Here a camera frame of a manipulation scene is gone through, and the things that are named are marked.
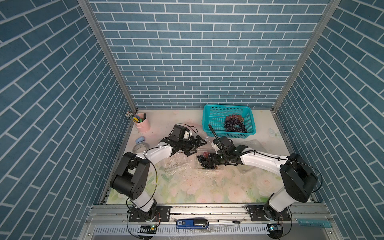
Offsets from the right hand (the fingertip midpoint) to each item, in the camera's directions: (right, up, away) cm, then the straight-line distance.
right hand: (210, 162), depth 87 cm
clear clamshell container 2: (-20, -3, +3) cm, 21 cm away
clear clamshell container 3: (+31, +8, +14) cm, 35 cm away
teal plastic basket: (+5, +29, +29) cm, 41 cm away
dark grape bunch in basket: (+19, +23, +21) cm, 37 cm away
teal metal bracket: (+53, -26, -14) cm, 61 cm away
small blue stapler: (-47, +12, +13) cm, 50 cm away
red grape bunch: (-3, +4, +2) cm, 6 cm away
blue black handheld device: (-10, -23, -20) cm, 32 cm away
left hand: (-3, +9, -1) cm, 9 cm away
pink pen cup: (-45, +21, +13) cm, 51 cm away
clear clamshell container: (-8, -3, +5) cm, 10 cm away
